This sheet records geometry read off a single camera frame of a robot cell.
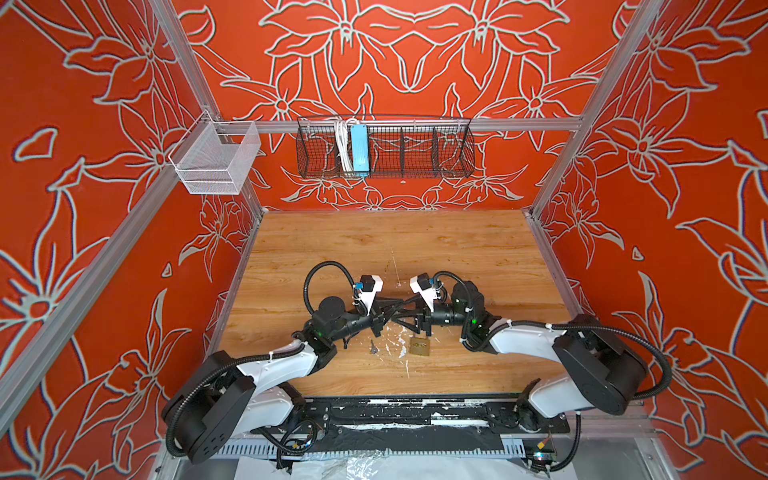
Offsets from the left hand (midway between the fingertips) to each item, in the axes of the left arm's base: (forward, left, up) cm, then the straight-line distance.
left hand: (402, 303), depth 73 cm
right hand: (-2, +2, -4) cm, 5 cm away
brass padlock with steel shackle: (-4, -6, -17) cm, 19 cm away
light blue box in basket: (+43, +14, +15) cm, 48 cm away
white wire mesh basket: (+41, +62, +13) cm, 76 cm away
